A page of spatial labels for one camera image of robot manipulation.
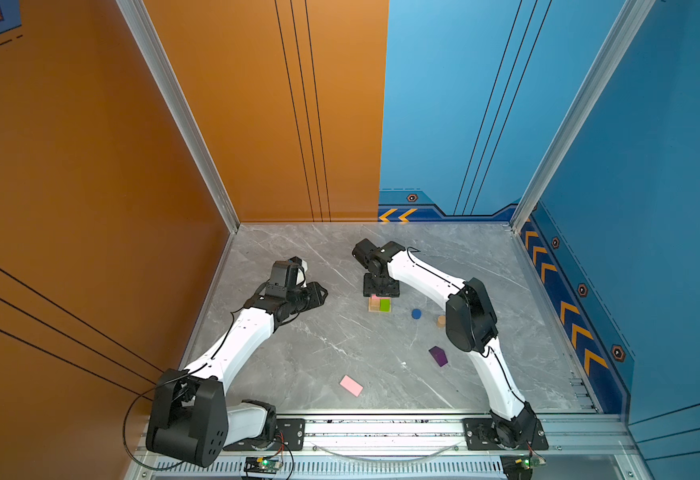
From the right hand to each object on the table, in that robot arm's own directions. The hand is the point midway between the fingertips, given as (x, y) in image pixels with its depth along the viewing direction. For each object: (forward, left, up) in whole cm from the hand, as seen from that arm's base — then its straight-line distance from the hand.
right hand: (374, 294), depth 95 cm
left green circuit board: (-44, +28, -5) cm, 53 cm away
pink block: (-2, -1, +1) cm, 2 cm away
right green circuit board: (-45, -34, -6) cm, 56 cm away
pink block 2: (-27, +7, -4) cm, 28 cm away
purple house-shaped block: (-19, -18, -3) cm, 26 cm away
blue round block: (-5, -13, -3) cm, 15 cm away
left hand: (-4, +15, +9) cm, 18 cm away
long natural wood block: (-4, 0, 0) cm, 4 cm away
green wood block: (-3, -4, -2) cm, 5 cm away
